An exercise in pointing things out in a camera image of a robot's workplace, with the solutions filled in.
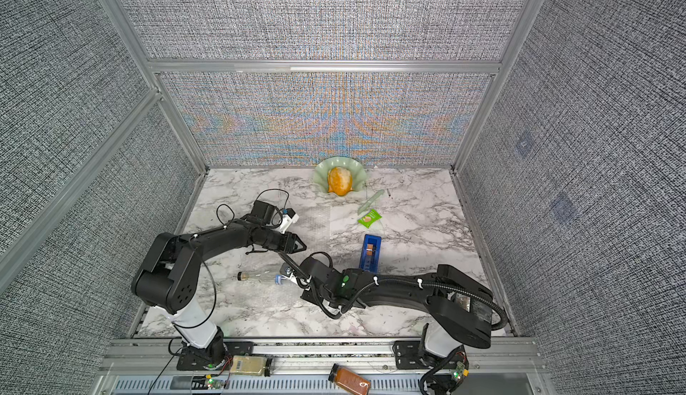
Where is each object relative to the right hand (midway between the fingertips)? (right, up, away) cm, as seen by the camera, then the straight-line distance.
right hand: (302, 273), depth 80 cm
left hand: (-1, +6, +11) cm, 12 cm away
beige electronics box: (-13, -20, -12) cm, 27 cm away
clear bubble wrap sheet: (-12, -8, +5) cm, 15 cm away
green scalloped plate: (+19, +32, +33) cm, 50 cm away
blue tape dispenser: (+21, +4, +8) cm, 23 cm away
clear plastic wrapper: (+22, +20, +27) cm, 40 cm away
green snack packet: (+22, +14, +22) cm, 34 cm away
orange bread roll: (+11, +29, +24) cm, 39 cm away
